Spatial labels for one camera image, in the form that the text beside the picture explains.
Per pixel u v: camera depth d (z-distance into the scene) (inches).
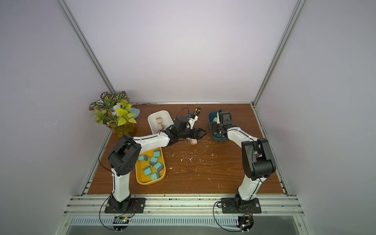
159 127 41.3
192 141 37.3
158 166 33.4
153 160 34.3
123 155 20.1
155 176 31.9
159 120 43.0
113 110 33.2
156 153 35.0
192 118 32.5
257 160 18.7
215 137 37.1
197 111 44.8
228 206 28.6
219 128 29.2
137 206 28.8
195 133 31.2
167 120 43.1
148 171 32.8
